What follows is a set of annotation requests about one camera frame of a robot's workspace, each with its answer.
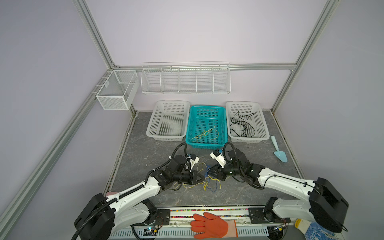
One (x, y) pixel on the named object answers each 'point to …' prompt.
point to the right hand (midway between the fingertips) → (208, 172)
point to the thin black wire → (240, 126)
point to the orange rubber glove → (211, 227)
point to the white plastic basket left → (169, 120)
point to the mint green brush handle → (280, 154)
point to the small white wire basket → (118, 90)
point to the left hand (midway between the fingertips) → (203, 181)
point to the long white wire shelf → (189, 77)
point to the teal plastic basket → (206, 127)
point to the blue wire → (208, 180)
